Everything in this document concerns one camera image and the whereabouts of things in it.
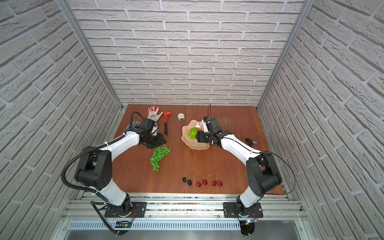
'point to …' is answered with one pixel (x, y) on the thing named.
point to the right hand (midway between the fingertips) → (200, 134)
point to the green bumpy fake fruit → (192, 132)
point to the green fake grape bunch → (158, 153)
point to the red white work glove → (152, 112)
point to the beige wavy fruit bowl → (192, 143)
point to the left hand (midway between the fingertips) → (164, 140)
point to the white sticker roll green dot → (181, 116)
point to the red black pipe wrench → (166, 114)
